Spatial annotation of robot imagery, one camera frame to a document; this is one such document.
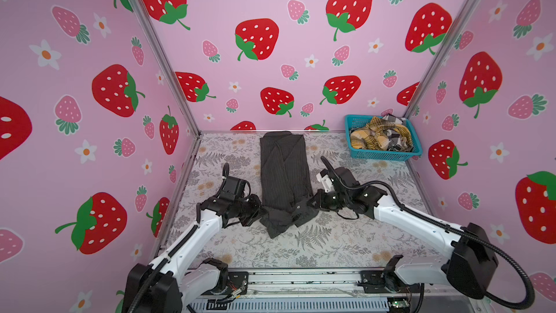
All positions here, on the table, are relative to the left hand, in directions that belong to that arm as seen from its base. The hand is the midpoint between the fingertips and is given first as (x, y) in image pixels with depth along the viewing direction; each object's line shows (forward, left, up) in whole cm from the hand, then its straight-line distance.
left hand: (269, 207), depth 80 cm
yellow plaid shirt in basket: (+39, -49, -1) cm, 62 cm away
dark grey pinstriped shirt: (+18, -6, -11) cm, 22 cm away
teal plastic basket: (+54, -43, -4) cm, 69 cm away
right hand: (+1, -13, +4) cm, 14 cm away
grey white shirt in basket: (+34, -58, +1) cm, 67 cm away
